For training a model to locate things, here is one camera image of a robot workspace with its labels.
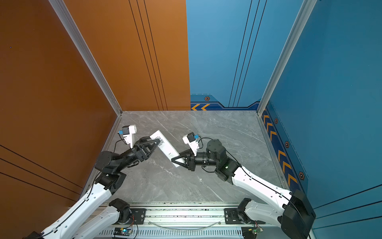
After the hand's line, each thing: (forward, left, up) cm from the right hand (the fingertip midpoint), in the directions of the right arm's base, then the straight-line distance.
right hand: (173, 160), depth 63 cm
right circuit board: (-23, -35, -30) cm, 51 cm away
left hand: (+4, +5, +9) cm, 11 cm away
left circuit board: (-22, +27, -29) cm, 45 cm away
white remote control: (+3, +3, +6) cm, 7 cm away
